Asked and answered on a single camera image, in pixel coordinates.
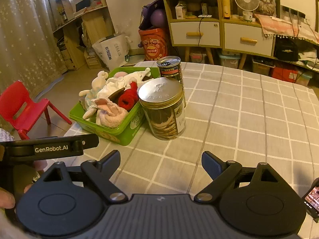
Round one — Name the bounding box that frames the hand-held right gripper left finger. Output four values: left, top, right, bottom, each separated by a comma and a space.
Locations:
32, 150, 128, 203

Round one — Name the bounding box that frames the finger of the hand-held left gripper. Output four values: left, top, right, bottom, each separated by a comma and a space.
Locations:
82, 133, 99, 152

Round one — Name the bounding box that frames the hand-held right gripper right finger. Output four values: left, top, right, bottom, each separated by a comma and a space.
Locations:
194, 151, 291, 203

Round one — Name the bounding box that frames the green plastic box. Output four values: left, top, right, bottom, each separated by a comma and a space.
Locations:
69, 67, 161, 146

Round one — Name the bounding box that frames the pink fluffy sock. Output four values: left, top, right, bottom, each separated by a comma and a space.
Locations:
96, 98, 129, 129

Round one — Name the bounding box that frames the brown felt disc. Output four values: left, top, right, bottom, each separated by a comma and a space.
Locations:
108, 88, 125, 103

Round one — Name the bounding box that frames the white cloth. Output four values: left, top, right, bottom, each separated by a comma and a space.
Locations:
97, 77, 130, 100

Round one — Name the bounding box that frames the cream plush rabbit doll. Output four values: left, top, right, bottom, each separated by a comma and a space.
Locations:
79, 71, 110, 120

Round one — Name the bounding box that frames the cream soft toy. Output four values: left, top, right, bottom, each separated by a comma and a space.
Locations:
125, 68, 151, 83

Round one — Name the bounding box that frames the person's left hand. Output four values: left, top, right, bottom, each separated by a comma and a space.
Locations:
0, 159, 48, 210

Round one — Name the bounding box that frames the person's checked garment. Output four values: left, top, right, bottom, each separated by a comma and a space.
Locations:
0, 128, 15, 143

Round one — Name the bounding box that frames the grey checked tablecloth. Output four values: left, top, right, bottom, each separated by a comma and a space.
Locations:
63, 61, 319, 239

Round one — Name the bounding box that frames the red plastic chair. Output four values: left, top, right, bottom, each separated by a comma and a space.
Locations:
0, 80, 73, 140

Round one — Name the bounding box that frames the gold lid cookie jar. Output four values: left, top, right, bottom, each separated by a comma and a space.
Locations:
138, 77, 187, 140

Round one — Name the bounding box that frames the white paper bag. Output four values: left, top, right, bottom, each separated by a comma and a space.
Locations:
92, 33, 130, 71

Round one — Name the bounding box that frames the green drink can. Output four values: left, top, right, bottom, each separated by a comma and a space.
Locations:
157, 56, 187, 109

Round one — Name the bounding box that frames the teal lid storage box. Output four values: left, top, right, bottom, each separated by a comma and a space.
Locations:
217, 51, 241, 69

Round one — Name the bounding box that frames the smartphone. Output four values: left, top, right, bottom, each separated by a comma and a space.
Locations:
301, 179, 319, 223

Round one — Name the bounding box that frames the clear storage box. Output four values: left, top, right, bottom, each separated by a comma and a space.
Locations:
191, 51, 207, 64

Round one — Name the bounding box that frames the patterned beige curtain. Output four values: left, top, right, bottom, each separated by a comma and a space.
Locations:
0, 0, 68, 130

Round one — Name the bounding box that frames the orange printed tub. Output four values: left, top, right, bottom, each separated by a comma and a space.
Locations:
138, 27, 170, 61

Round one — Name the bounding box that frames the red cardboard box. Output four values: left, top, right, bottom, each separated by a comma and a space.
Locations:
270, 66, 298, 82

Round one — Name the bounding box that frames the wooden cabinet with white drawers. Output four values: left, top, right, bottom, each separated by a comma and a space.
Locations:
159, 0, 276, 66

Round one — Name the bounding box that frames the dark purple bag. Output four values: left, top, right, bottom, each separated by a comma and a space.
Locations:
139, 0, 166, 30

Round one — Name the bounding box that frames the black bag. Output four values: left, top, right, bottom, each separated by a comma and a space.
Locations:
274, 40, 299, 61

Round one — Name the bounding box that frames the purple ball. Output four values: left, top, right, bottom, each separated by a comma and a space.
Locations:
150, 9, 167, 26

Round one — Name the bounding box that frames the pink fringed cloth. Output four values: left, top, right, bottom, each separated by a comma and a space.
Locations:
254, 14, 319, 46

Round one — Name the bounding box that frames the white carton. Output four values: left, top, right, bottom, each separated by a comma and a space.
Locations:
175, 1, 187, 20

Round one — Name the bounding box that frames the yellow bottle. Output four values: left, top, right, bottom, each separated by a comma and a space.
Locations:
222, 0, 231, 19

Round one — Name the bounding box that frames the framed cat picture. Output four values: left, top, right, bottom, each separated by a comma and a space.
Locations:
250, 0, 281, 18

